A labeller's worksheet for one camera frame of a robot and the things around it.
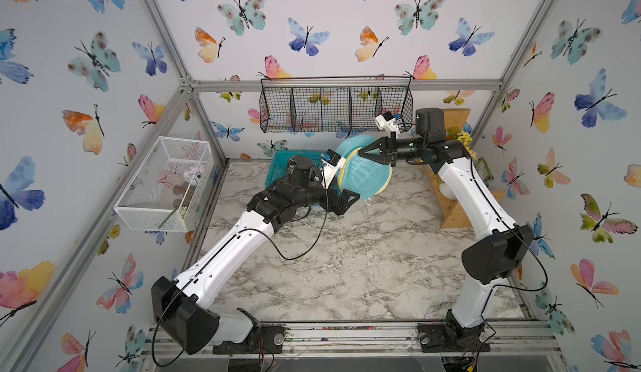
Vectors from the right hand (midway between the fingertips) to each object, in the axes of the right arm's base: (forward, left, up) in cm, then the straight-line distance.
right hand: (362, 152), depth 67 cm
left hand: (-6, +4, -7) cm, 10 cm away
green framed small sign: (+26, -55, -34) cm, 70 cm away
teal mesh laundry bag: (-1, 0, -7) cm, 7 cm away
